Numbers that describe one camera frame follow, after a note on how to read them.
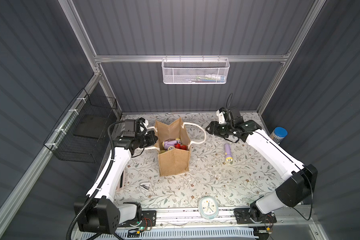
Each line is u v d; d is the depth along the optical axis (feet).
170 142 3.15
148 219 2.37
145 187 2.72
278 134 2.73
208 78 2.99
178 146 2.93
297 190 1.35
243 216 2.40
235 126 1.94
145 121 2.43
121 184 2.66
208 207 2.43
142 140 2.17
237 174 2.91
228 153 3.09
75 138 2.32
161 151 2.32
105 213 1.26
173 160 2.62
